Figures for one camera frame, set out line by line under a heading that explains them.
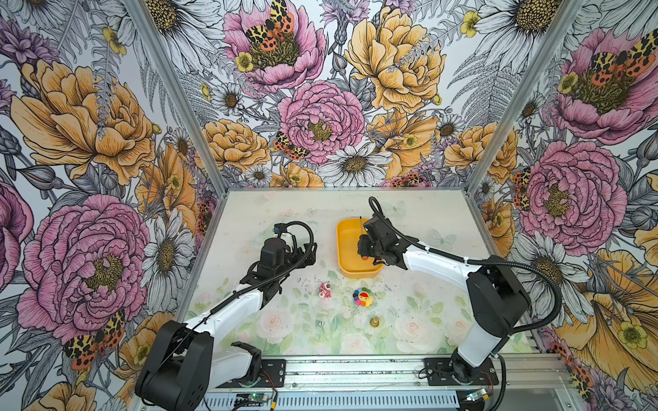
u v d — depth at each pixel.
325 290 0.86
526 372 0.78
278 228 0.76
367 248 0.81
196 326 0.45
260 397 0.71
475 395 0.72
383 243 0.70
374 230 0.70
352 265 0.94
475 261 0.51
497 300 0.47
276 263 0.66
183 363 0.41
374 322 0.82
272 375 0.74
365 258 0.87
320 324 0.83
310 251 0.79
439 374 0.73
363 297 0.87
